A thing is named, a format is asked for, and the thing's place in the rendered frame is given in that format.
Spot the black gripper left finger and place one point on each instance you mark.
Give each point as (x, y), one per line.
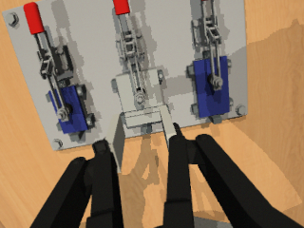
(66, 204)

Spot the blue rectangular plate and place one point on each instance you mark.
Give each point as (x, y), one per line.
(78, 115)

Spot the blue flat plate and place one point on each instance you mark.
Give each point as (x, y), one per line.
(211, 102)

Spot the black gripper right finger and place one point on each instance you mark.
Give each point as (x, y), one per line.
(240, 200)

